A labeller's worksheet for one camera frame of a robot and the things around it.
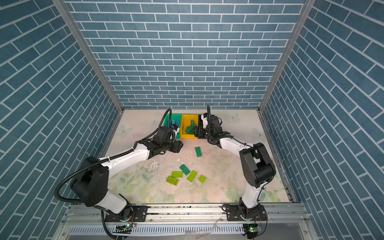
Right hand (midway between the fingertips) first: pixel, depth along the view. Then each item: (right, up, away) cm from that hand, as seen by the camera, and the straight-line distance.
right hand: (195, 128), depth 93 cm
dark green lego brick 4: (-6, -24, -5) cm, 25 cm away
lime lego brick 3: (-2, -28, -6) cm, 28 cm away
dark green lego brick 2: (-2, +3, +17) cm, 17 cm away
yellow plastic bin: (-7, +4, +19) cm, 20 cm away
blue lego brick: (-16, +4, +16) cm, 23 cm away
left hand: (-9, -8, -4) cm, 13 cm away
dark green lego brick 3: (+2, -15, +3) cm, 16 cm away
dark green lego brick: (-4, -1, +11) cm, 12 cm away
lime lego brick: (-10, -27, -6) cm, 29 cm away
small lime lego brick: (+4, -29, -8) cm, 30 cm away
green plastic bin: (-14, +6, +13) cm, 20 cm away
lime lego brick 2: (-13, -30, -8) cm, 33 cm away
